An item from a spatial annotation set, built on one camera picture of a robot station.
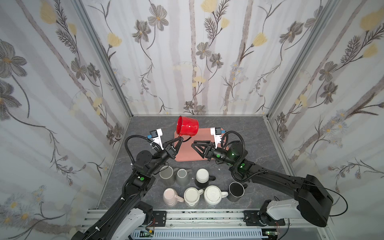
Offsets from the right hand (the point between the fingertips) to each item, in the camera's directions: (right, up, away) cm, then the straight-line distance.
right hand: (192, 143), depth 63 cm
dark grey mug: (-13, -19, +15) cm, 28 cm away
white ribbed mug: (+10, -28, +12) cm, 32 cm away
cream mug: (-1, -28, +13) cm, 31 cm away
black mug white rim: (+22, -26, +12) cm, 36 cm away
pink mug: (-11, -28, +9) cm, 31 cm away
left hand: (-6, +3, +3) cm, 7 cm away
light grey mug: (-6, -21, +16) cm, 27 cm away
